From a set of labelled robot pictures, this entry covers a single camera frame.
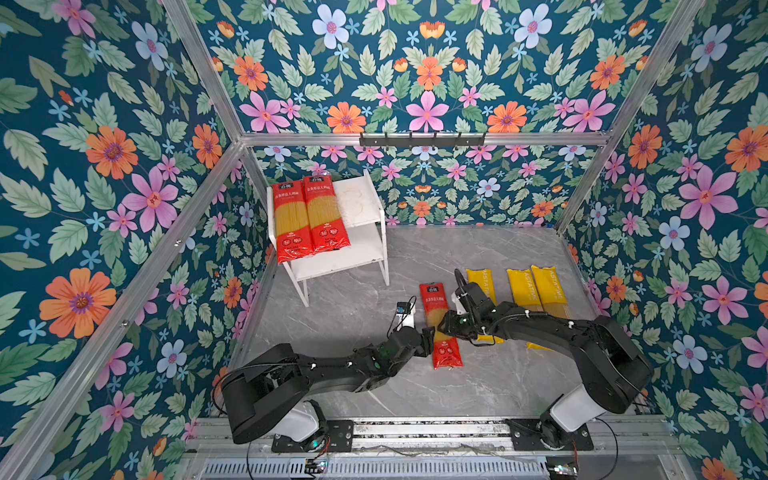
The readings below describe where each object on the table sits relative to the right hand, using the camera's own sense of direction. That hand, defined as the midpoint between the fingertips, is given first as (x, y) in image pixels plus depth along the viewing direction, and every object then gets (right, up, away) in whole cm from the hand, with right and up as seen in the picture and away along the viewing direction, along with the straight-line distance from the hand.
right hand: (440, 326), depth 89 cm
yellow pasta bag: (+16, +13, +12) cm, 24 cm away
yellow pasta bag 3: (+38, +9, +10) cm, 41 cm away
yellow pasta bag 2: (+30, +8, +10) cm, 32 cm away
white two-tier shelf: (-22, +30, -11) cm, 38 cm away
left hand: (-3, +2, -7) cm, 8 cm away
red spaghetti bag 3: (+1, -6, -4) cm, 7 cm away
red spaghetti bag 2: (-30, +29, -17) cm, 45 cm away
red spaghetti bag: (-39, +30, -15) cm, 52 cm away
